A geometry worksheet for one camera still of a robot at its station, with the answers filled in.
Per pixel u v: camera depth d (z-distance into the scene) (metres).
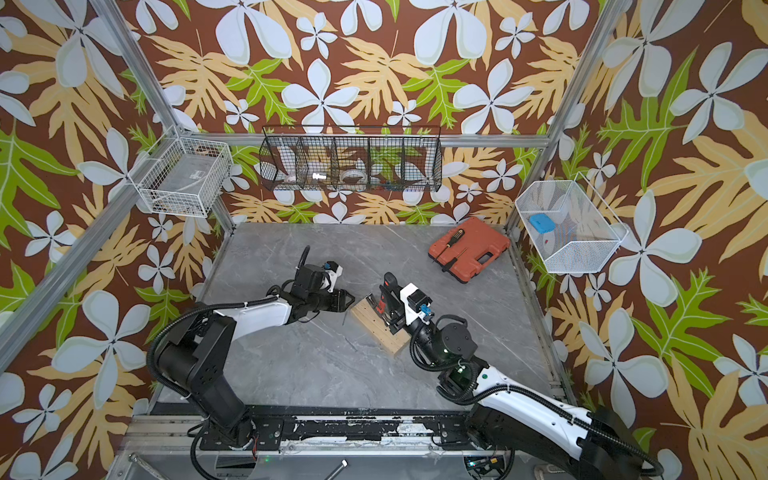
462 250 1.07
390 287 0.61
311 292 0.75
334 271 0.86
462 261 1.04
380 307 0.78
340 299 0.82
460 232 1.11
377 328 0.88
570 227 0.83
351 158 0.98
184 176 0.86
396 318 0.60
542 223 0.86
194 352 0.47
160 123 0.87
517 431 0.49
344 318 0.95
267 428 0.75
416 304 0.52
